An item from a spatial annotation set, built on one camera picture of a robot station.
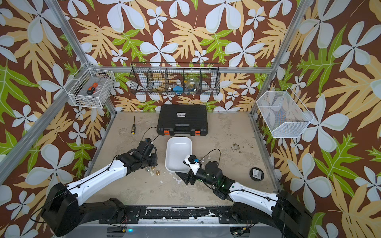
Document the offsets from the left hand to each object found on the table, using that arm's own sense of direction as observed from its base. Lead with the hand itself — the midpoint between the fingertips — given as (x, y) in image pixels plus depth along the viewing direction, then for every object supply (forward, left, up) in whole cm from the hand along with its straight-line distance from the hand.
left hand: (156, 156), depth 85 cm
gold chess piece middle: (-3, +3, -9) cm, 10 cm away
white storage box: (+9, -11, -8) cm, 17 cm away
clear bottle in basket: (+43, -21, +18) cm, 51 cm away
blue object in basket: (+37, -12, +19) cm, 43 cm away
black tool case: (+32, -14, -3) cm, 35 cm away
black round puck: (-7, -59, -7) cm, 60 cm away
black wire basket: (+47, -9, +21) cm, 52 cm away
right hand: (-9, -14, +7) cm, 19 cm away
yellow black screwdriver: (+28, +23, -8) cm, 37 cm away
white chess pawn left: (-7, +3, -7) cm, 11 cm away
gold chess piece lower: (-7, 0, -8) cm, 11 cm away
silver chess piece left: (-5, +6, -8) cm, 11 cm away
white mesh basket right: (+16, -73, +18) cm, 77 cm away
